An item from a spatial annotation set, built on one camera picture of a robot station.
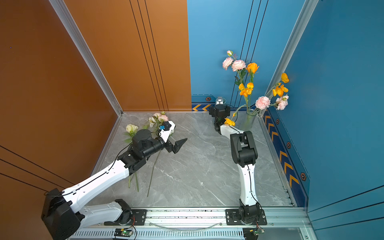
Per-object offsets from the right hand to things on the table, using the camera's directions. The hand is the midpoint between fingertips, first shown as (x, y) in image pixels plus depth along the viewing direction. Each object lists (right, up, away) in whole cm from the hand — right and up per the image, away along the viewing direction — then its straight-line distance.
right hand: (219, 104), depth 104 cm
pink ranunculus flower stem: (+29, -2, -25) cm, 39 cm away
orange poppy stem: (+4, -8, -28) cm, 29 cm away
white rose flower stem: (-62, -18, +1) cm, 65 cm away
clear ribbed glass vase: (+18, -11, -7) cm, 23 cm away
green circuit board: (-51, -66, -33) cm, 90 cm away
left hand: (-24, -17, -33) cm, 44 cm away
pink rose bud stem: (-47, -12, +5) cm, 48 cm away
